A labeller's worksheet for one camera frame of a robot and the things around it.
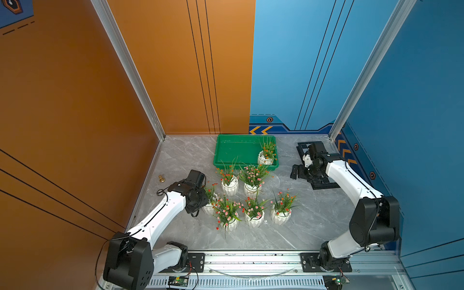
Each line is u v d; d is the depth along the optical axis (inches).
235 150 44.2
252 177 32.6
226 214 28.0
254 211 28.9
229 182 35.7
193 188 26.2
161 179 38.7
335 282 27.9
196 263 28.8
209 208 32.1
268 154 37.0
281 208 30.2
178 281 28.2
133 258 15.6
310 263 28.5
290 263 29.7
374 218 17.4
